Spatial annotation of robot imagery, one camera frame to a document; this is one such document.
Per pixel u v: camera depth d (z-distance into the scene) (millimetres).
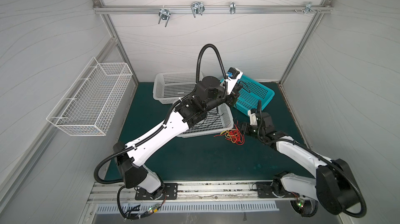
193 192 749
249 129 767
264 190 735
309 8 764
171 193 738
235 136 858
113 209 701
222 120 984
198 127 957
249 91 1141
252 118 784
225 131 861
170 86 1187
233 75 495
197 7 765
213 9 784
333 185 411
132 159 396
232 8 783
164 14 793
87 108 673
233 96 537
